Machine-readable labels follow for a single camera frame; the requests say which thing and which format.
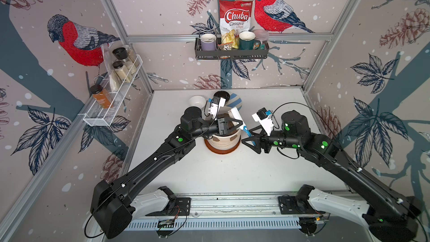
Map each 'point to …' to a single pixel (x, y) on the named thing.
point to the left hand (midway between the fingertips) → (243, 122)
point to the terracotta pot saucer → (220, 151)
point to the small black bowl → (222, 94)
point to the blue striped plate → (235, 101)
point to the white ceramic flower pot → (225, 142)
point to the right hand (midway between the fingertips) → (246, 134)
